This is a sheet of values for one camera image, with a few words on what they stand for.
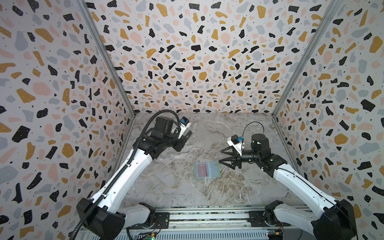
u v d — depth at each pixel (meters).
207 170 0.91
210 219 0.76
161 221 0.73
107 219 0.36
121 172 0.42
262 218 0.74
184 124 0.63
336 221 0.39
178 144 0.64
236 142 0.64
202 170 0.90
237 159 0.64
